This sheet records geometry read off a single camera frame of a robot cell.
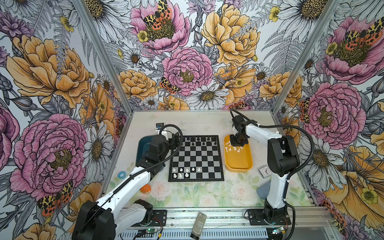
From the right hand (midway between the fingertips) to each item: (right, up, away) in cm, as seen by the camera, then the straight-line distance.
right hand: (236, 147), depth 97 cm
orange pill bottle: (-51, -18, -19) cm, 57 cm away
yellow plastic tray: (+1, -8, -3) cm, 9 cm away
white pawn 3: (-30, -11, -9) cm, 34 cm away
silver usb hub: (-23, -30, -27) cm, 47 cm away
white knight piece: (-34, -14, -12) cm, 39 cm away
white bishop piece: (-31, -14, -11) cm, 35 cm away
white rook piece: (-37, -14, -11) cm, 42 cm away
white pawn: (-38, -11, -9) cm, 41 cm away
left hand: (-39, +8, -14) cm, 42 cm away
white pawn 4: (-27, -11, -9) cm, 31 cm away
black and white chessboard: (-24, -6, -4) cm, 25 cm away
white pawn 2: (-34, -11, -9) cm, 37 cm away
